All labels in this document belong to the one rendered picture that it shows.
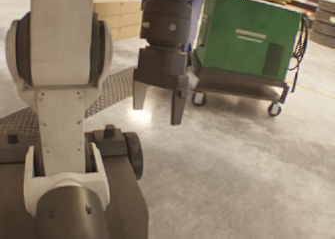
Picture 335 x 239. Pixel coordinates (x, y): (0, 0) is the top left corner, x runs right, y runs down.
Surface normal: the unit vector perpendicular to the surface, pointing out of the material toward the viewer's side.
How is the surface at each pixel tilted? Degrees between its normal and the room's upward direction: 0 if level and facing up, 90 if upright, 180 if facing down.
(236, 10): 86
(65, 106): 90
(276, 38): 86
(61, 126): 90
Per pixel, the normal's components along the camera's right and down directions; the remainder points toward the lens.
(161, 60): -0.75, 0.06
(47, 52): 0.35, 0.36
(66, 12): 0.32, 0.57
